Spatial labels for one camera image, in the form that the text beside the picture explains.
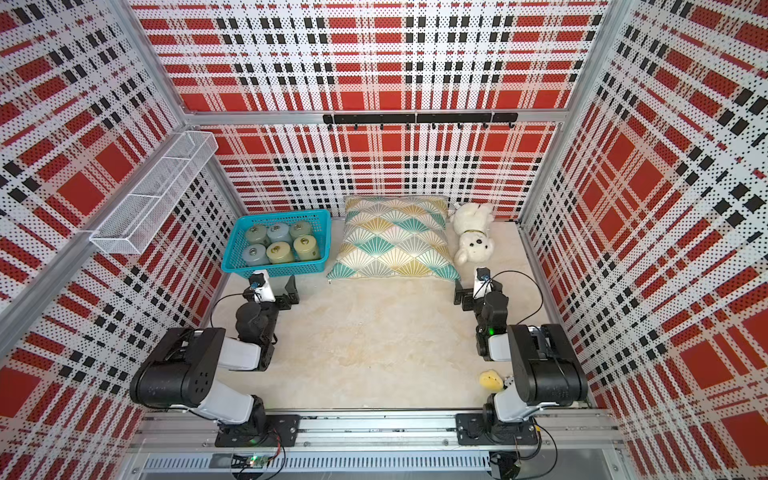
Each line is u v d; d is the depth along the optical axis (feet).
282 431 2.42
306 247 3.33
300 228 3.54
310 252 3.36
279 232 3.51
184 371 1.49
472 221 3.62
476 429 2.41
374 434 2.46
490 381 2.63
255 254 3.31
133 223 2.29
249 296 2.57
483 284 2.51
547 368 1.49
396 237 3.14
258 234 3.51
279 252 3.32
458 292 2.98
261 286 2.46
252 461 2.27
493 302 2.34
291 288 2.89
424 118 2.98
